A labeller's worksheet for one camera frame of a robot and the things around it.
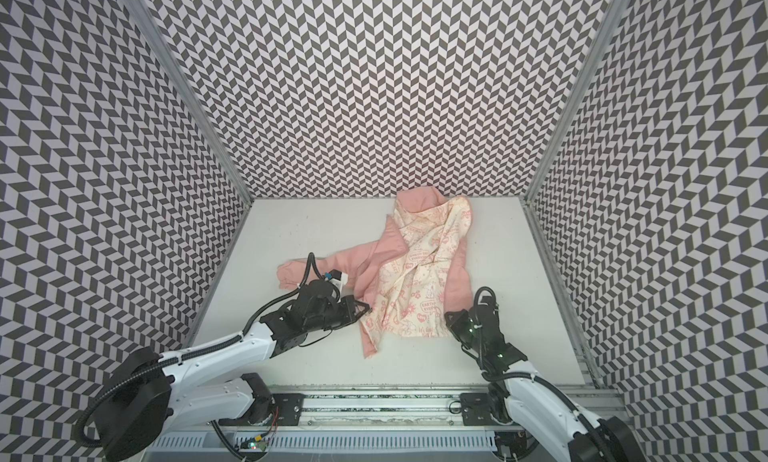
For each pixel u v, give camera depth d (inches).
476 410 28.8
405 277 36.5
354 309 28.2
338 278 30.3
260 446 25.8
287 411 28.8
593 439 16.4
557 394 19.8
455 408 29.0
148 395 15.7
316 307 24.8
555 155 39.5
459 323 30.0
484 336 25.2
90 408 23.8
